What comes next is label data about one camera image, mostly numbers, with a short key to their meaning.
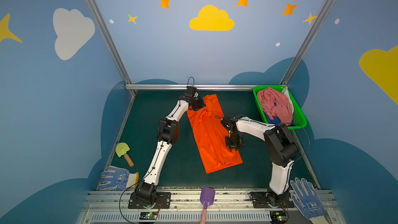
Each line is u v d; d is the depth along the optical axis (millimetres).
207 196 766
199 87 1277
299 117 993
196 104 1019
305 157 950
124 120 1111
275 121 977
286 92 1085
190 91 976
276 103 1044
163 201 738
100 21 806
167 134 750
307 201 748
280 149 508
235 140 803
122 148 908
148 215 711
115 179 801
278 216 717
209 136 964
